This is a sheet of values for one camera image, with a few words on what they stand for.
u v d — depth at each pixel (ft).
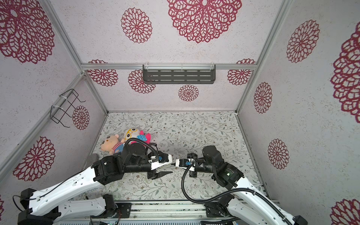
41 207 1.26
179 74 3.11
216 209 2.40
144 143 1.39
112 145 3.02
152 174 1.73
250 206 1.50
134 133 3.21
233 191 1.49
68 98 2.61
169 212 2.45
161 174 1.76
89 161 2.94
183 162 1.71
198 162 1.88
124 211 2.40
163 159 1.62
